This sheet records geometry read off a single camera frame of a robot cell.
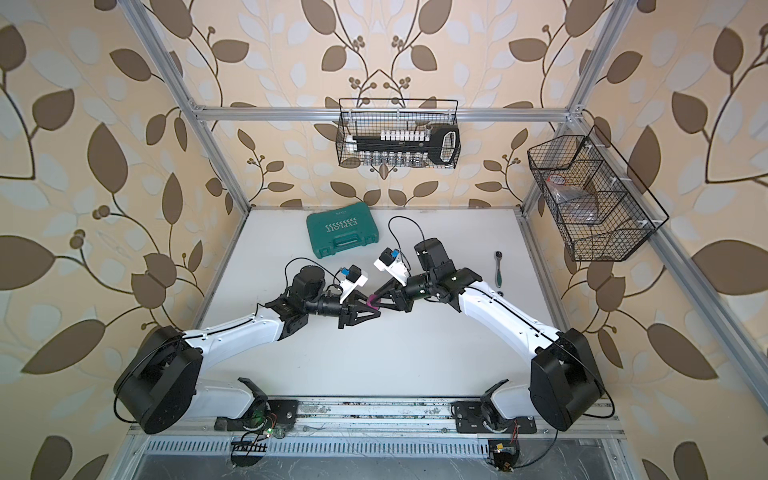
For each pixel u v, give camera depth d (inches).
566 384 16.2
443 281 24.6
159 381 16.8
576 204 27.4
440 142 32.6
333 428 29.0
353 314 27.8
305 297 25.9
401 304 26.3
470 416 29.1
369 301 28.8
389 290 26.7
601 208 28.7
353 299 28.4
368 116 35.9
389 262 26.7
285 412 29.6
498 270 40.1
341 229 42.6
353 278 27.3
